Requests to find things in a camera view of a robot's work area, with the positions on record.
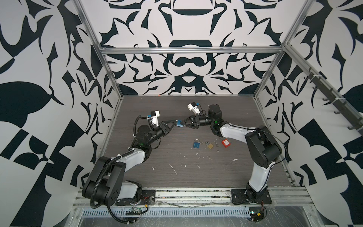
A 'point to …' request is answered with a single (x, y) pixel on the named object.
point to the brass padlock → (210, 145)
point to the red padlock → (226, 143)
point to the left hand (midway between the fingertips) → (178, 119)
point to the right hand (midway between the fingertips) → (182, 125)
